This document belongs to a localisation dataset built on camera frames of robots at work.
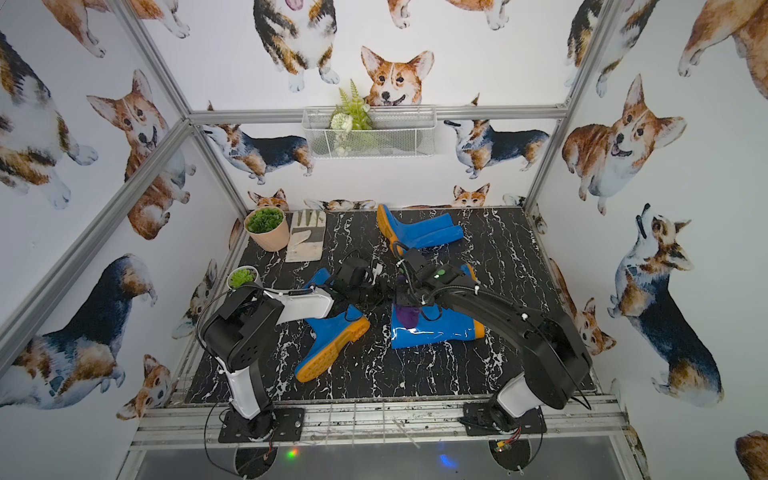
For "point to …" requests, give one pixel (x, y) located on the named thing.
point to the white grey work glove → (307, 237)
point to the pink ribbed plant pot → (273, 241)
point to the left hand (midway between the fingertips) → (407, 293)
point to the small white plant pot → (253, 270)
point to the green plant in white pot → (241, 277)
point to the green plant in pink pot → (264, 220)
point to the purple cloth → (408, 315)
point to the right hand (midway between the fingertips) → (396, 295)
